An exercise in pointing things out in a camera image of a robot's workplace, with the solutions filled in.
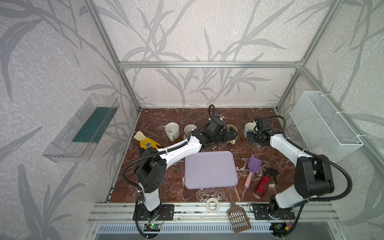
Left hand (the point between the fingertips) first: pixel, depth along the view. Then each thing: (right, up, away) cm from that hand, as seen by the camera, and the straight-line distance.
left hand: (234, 131), depth 81 cm
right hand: (+15, -2, +13) cm, 20 cm away
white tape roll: (-15, -37, -5) cm, 41 cm away
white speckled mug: (-38, -1, +20) cm, 43 cm away
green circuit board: (-42, -45, -10) cm, 63 cm away
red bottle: (+16, -28, -1) cm, 32 cm away
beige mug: (+2, +3, +17) cm, 17 cm away
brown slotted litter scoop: (0, -41, -8) cm, 42 cm away
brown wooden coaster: (+10, -6, +21) cm, 24 cm away
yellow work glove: (-56, -8, +17) cm, 59 cm away
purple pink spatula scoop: (+14, -21, +8) cm, 26 cm away
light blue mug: (+13, +2, +15) cm, 20 cm away
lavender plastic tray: (-13, -23, +6) cm, 27 cm away
